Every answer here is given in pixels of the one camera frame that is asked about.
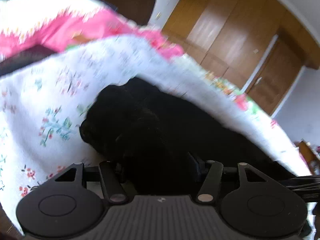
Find pink cartoon bed sheet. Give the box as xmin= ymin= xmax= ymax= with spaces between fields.
xmin=1 ymin=0 xmax=278 ymax=128

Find wooden wardrobe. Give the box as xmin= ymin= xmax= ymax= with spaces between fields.
xmin=164 ymin=0 xmax=319 ymax=88

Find white floral bed quilt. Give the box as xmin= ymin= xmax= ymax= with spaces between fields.
xmin=1 ymin=35 xmax=310 ymax=227

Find black pants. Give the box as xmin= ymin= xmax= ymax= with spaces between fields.
xmin=79 ymin=77 xmax=293 ymax=196

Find brown wooden door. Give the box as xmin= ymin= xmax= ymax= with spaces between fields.
xmin=246 ymin=31 xmax=305 ymax=115

